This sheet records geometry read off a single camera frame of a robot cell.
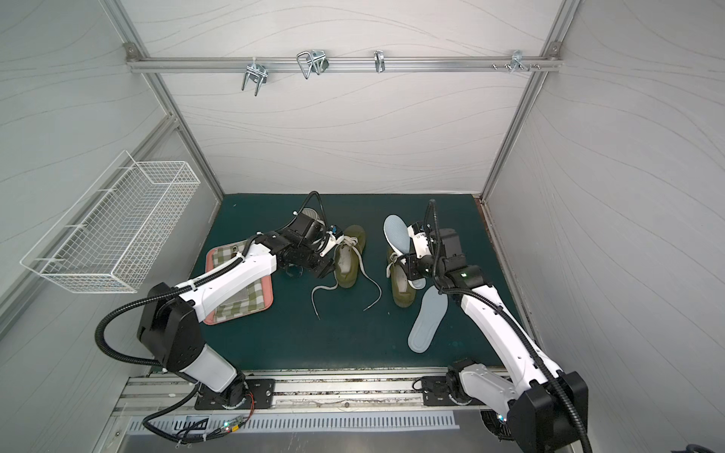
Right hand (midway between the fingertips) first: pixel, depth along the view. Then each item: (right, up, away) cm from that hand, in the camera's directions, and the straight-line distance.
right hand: (404, 257), depth 79 cm
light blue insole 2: (+11, -18, +9) cm, 23 cm away
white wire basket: (-74, +6, -11) cm, 75 cm away
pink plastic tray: (-44, -12, +13) cm, 47 cm away
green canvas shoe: (-18, -2, +18) cm, 26 cm away
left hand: (-22, -2, +5) cm, 23 cm away
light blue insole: (-1, +6, +4) cm, 7 cm away
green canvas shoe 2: (+1, -13, +10) cm, 16 cm away
